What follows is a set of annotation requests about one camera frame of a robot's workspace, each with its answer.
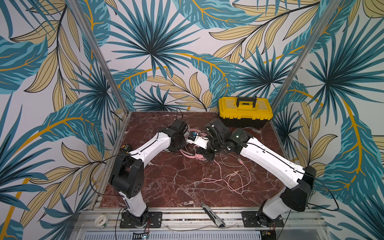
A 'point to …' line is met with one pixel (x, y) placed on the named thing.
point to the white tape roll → (101, 221)
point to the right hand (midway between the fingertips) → (195, 151)
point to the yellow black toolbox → (244, 112)
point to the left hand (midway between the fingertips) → (182, 146)
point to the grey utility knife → (219, 222)
